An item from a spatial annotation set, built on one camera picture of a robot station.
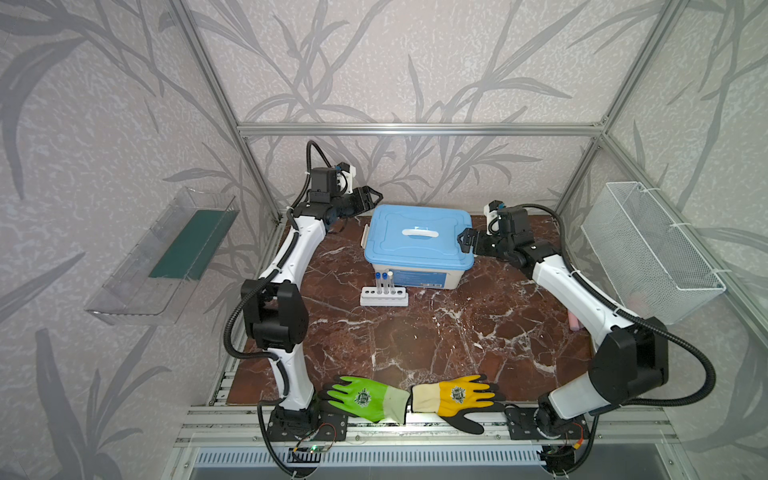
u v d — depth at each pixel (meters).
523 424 0.73
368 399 0.77
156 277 0.64
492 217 0.76
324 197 0.68
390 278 0.85
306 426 0.66
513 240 0.64
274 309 0.50
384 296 0.94
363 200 0.77
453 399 0.76
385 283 0.89
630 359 0.43
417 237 0.91
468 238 0.76
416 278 0.93
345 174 0.79
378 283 0.89
